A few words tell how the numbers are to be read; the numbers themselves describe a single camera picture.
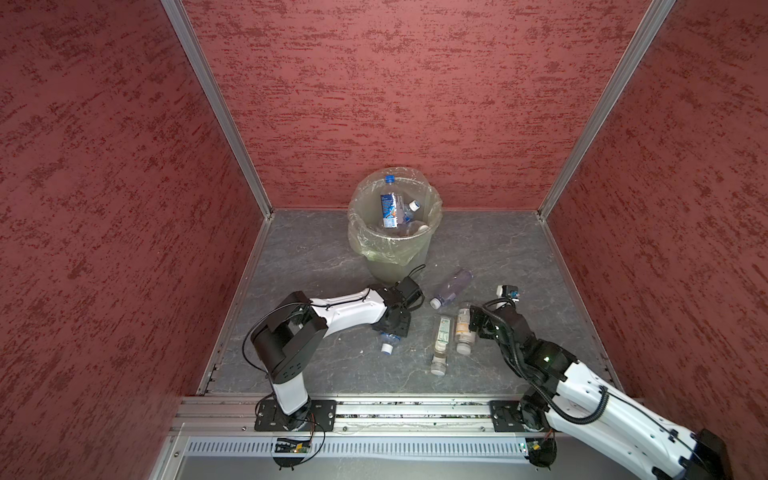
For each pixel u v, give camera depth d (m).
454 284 0.97
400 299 0.70
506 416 0.74
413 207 0.95
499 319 0.57
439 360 0.81
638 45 0.76
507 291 0.70
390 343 0.83
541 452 0.71
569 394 0.53
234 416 0.76
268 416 0.73
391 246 0.77
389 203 0.89
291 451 0.73
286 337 0.48
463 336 0.84
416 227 0.86
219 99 0.87
